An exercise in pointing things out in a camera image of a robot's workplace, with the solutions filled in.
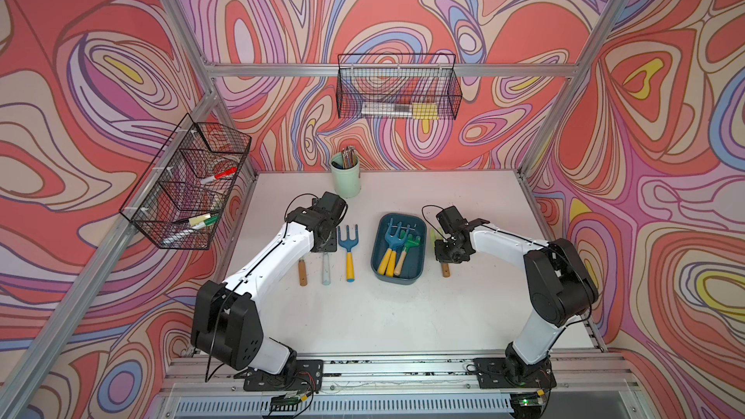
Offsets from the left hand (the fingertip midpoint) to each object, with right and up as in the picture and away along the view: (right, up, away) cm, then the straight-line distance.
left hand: (322, 243), depth 84 cm
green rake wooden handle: (-8, -11, +7) cm, 15 cm away
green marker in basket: (-28, +7, -13) cm, 32 cm away
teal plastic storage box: (+28, -8, +9) cm, 31 cm away
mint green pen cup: (+5, +19, +22) cm, 30 cm away
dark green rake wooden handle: (+28, -1, +14) cm, 31 cm away
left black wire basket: (-35, +12, -11) cm, 39 cm away
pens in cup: (+6, +28, +20) cm, 35 cm away
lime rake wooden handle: (+38, -10, +6) cm, 40 cm away
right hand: (+39, -8, +9) cm, 41 cm away
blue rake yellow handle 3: (+21, -7, +8) cm, 24 cm away
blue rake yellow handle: (+7, -7, +9) cm, 14 cm away
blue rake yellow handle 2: (+22, -2, +14) cm, 26 cm away
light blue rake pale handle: (0, -11, +5) cm, 12 cm away
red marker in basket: (-25, +20, -7) cm, 33 cm away
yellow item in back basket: (+32, +41, +6) cm, 52 cm away
